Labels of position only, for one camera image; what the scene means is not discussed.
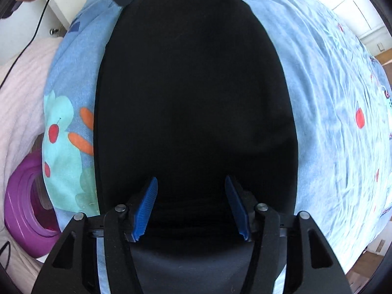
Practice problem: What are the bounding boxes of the white wardrobe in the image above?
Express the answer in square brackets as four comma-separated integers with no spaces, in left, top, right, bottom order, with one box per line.
[0,0,86,64]

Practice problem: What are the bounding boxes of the black pants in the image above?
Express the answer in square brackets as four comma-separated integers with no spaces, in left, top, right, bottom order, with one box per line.
[94,0,298,293]

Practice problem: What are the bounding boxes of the purple plastic basket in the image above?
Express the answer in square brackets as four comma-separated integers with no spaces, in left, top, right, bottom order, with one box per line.
[4,150,61,258]

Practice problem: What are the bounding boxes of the pink quilted blanket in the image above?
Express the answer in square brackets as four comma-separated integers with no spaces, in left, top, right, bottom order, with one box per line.
[0,37,62,293]

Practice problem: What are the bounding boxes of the black cable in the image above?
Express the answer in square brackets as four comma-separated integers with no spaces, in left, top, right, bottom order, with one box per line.
[0,0,62,90]

